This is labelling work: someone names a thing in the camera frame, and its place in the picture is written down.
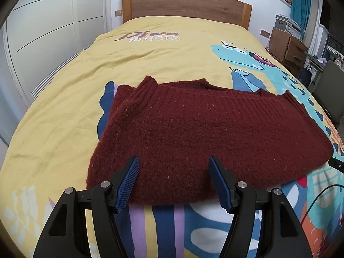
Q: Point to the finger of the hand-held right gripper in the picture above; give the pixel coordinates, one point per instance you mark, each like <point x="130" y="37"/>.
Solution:
<point x="337" y="164"/>

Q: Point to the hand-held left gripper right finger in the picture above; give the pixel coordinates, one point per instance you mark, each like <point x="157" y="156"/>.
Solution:
<point x="221" y="185"/>

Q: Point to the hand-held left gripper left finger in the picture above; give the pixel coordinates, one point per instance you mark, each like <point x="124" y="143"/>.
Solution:
<point x="129" y="185"/>

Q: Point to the maroon knitted sweater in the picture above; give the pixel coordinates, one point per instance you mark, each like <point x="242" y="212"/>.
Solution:
<point x="201" y="131"/>

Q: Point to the grey-green chair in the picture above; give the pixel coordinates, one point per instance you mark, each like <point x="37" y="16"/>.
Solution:
<point x="330" y="86"/>

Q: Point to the wooden nightstand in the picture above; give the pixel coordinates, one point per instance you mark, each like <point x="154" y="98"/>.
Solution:
<point x="287" y="45"/>

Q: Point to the yellow dinosaur print blanket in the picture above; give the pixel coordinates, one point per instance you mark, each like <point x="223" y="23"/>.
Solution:
<point x="161" y="56"/>

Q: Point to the teal curtain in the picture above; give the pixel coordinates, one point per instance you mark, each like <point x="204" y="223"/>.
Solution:
<point x="299" y="2"/>

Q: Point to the white wardrobe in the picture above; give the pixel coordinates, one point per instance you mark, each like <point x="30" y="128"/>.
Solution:
<point x="53" y="32"/>

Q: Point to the wooden bed headboard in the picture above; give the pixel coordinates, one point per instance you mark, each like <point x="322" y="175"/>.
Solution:
<point x="188" y="4"/>

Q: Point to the wall switch plate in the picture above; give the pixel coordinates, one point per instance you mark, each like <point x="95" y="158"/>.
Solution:
<point x="264" y="33"/>
<point x="118" y="12"/>

